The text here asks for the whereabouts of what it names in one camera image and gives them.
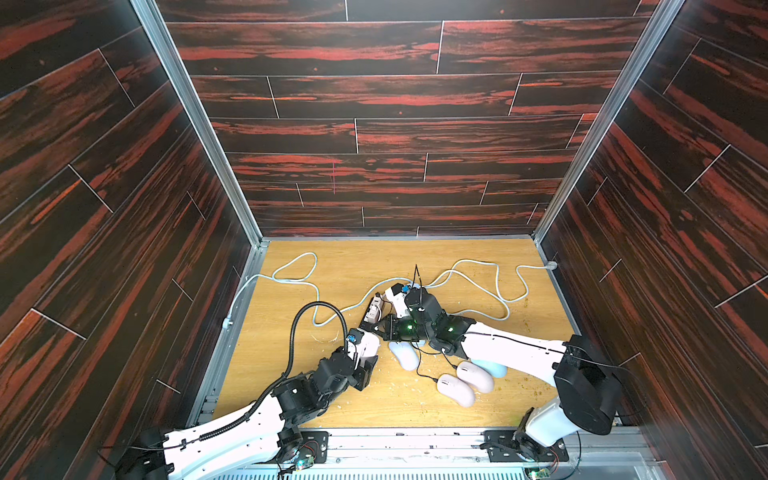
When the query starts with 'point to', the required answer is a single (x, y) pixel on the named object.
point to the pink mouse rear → (476, 377)
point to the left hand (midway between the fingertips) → (371, 356)
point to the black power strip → (373, 313)
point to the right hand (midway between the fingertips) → (374, 322)
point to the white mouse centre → (406, 354)
